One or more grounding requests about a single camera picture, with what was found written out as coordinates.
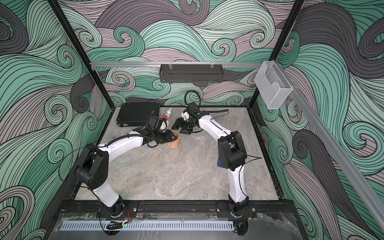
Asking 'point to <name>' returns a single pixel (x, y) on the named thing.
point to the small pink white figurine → (167, 115)
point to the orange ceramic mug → (175, 143)
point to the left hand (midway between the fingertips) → (175, 136)
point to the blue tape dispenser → (219, 163)
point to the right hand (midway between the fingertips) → (173, 130)
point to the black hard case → (136, 114)
